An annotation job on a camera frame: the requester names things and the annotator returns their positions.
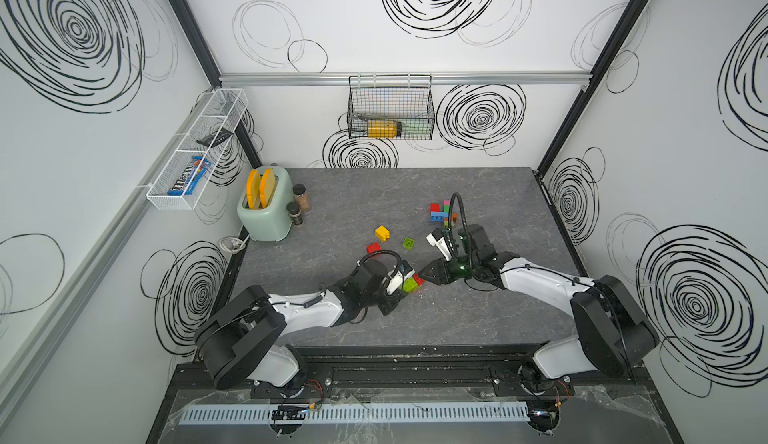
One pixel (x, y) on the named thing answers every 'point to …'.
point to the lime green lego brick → (408, 243)
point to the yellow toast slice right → (267, 187)
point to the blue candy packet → (194, 172)
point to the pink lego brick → (446, 202)
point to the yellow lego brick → (382, 233)
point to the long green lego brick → (410, 285)
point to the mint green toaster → (266, 208)
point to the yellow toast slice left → (253, 189)
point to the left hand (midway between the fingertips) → (402, 289)
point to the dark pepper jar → (294, 211)
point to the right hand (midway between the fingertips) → (424, 274)
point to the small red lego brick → (419, 281)
